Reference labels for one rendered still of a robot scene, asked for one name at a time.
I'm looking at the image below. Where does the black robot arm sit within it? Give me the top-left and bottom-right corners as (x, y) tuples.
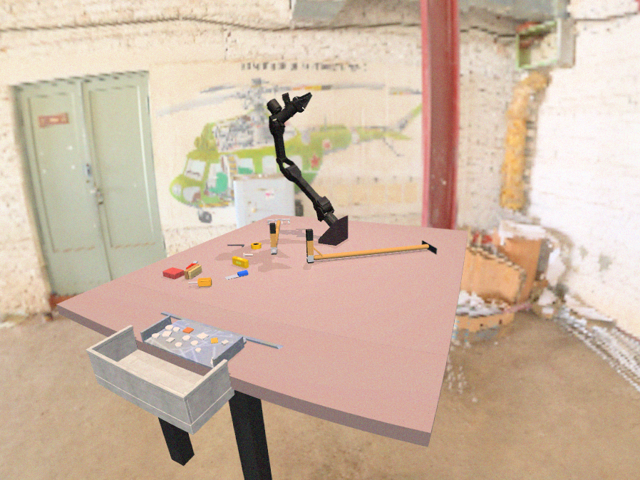
(267, 98), (338, 226)

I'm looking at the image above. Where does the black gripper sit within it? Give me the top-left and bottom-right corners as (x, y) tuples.
(283, 93), (313, 118)

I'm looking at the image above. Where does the yellow screwdriver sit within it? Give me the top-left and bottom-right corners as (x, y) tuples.
(188, 278), (212, 287)

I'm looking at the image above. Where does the tan scrub brush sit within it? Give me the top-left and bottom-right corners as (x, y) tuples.
(184, 264), (202, 280)

